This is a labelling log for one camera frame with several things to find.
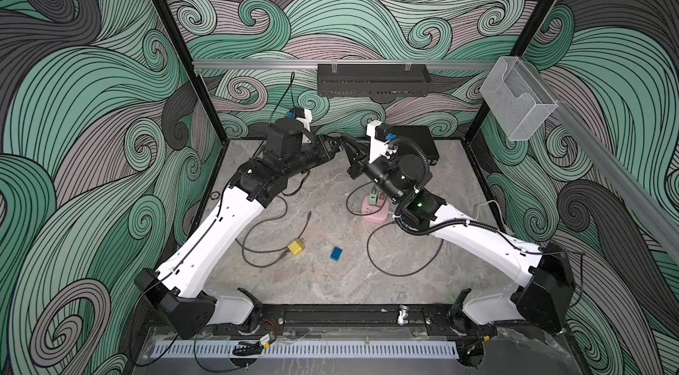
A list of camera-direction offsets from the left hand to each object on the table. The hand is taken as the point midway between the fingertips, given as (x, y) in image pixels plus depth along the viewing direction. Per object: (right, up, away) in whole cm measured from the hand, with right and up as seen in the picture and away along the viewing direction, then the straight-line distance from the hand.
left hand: (340, 138), depth 64 cm
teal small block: (-1, -37, +22) cm, 43 cm away
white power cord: (+62, -30, +32) cm, 76 cm away
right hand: (-1, -1, 0) cm, 1 cm away
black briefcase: (+39, +7, +57) cm, 70 cm away
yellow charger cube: (-14, -34, +22) cm, 43 cm away
